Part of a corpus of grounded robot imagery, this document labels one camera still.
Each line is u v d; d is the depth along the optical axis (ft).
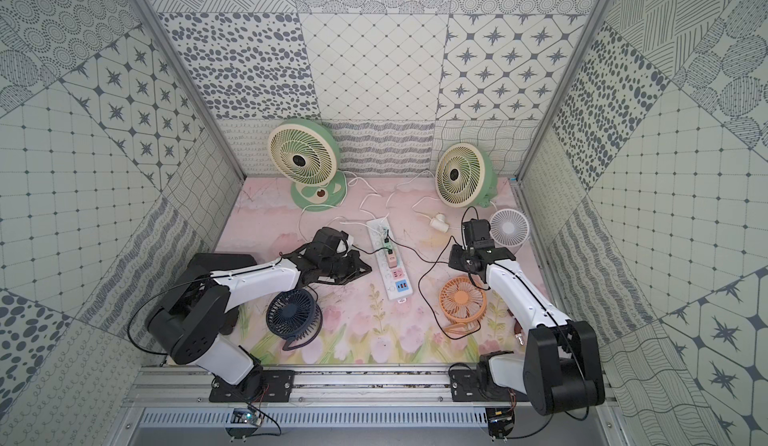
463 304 2.61
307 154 3.03
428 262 3.20
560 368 1.33
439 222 3.41
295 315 2.52
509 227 3.11
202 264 3.00
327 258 2.42
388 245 3.05
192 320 1.46
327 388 2.48
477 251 2.14
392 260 2.96
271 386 2.40
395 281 2.96
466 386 2.39
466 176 3.31
